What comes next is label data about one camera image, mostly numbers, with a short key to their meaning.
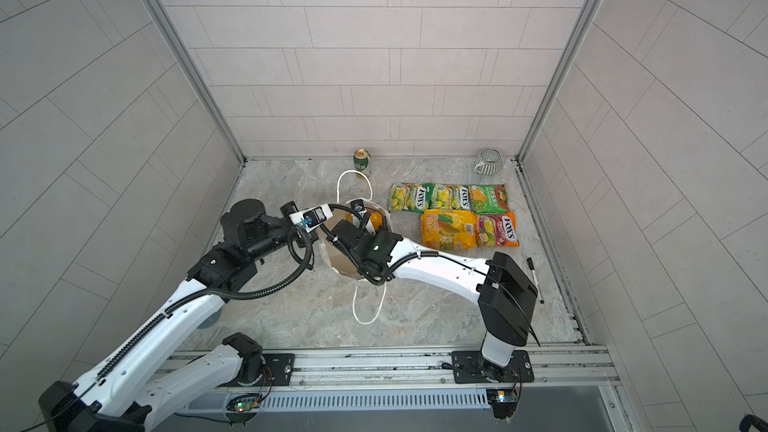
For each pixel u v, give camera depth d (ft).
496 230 3.07
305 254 1.47
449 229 3.01
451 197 3.33
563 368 2.42
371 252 1.83
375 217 2.04
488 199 3.34
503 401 2.26
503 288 1.37
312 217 1.75
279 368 2.35
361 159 3.43
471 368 2.33
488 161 3.74
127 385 1.28
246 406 2.10
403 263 1.67
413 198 3.34
